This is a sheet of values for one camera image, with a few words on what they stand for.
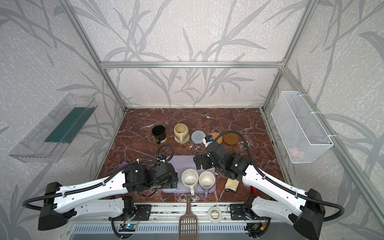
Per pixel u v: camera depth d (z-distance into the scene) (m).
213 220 0.72
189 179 0.83
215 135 1.05
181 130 1.02
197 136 1.02
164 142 0.99
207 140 0.66
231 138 1.00
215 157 0.56
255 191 0.77
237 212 0.74
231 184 0.81
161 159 0.66
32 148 0.59
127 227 0.71
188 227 0.71
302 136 0.62
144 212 0.74
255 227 0.75
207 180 0.83
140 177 0.50
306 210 0.39
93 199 0.44
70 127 0.63
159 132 0.98
